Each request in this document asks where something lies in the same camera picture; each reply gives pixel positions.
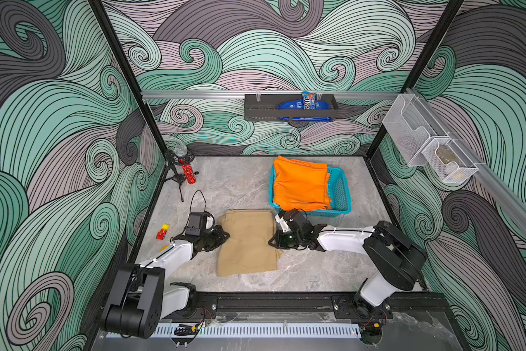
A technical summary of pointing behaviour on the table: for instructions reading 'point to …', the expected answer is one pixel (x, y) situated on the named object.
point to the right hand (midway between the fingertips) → (271, 242)
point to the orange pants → (301, 186)
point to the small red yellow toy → (161, 233)
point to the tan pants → (244, 241)
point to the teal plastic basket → (339, 193)
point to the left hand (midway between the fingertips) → (229, 233)
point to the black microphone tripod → (177, 159)
